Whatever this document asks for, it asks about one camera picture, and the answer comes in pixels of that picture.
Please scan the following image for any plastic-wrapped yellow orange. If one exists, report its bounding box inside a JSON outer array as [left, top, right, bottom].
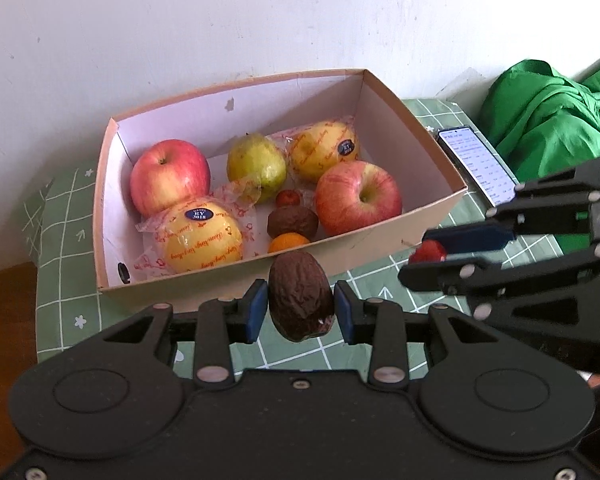
[[270, 116, 361, 183], [132, 180, 258, 283]]

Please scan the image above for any small orange tangerine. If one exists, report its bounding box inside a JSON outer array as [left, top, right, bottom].
[[268, 231, 312, 254]]

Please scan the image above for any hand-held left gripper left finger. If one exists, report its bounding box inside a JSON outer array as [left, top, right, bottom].
[[70, 280, 270, 390]]

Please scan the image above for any green checked tablecloth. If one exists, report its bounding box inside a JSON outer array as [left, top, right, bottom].
[[22, 97, 596, 376]]

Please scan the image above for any green cloth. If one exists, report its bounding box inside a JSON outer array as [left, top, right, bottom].
[[477, 47, 600, 181]]

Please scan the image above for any red apple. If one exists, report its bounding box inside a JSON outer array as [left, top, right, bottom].
[[130, 139, 212, 218], [314, 161, 403, 236]]

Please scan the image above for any wrinkled brown passion fruit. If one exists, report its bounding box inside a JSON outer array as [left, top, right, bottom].
[[266, 205, 320, 238], [268, 251, 337, 343]]

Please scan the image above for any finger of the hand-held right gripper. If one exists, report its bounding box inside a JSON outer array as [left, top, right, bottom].
[[397, 239, 600, 307], [422, 152, 600, 254]]

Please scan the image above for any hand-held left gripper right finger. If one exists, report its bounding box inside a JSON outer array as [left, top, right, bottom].
[[335, 281, 531, 390]]

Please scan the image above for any brown cardboard box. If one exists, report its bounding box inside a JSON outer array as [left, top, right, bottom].
[[92, 67, 468, 316]]

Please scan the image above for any green pear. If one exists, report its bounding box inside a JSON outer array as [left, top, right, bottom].
[[226, 132, 288, 204]]

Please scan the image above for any smartphone in clear case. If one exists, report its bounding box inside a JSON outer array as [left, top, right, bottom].
[[436, 126, 520, 207]]

